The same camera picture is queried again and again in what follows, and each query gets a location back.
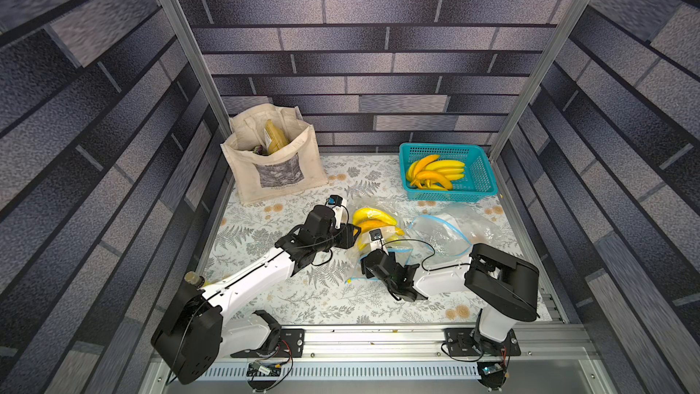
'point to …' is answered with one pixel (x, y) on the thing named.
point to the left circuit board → (262, 368)
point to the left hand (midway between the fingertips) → (356, 229)
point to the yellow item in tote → (278, 138)
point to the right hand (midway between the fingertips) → (367, 249)
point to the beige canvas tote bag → (297, 167)
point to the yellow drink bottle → (192, 277)
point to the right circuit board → (492, 368)
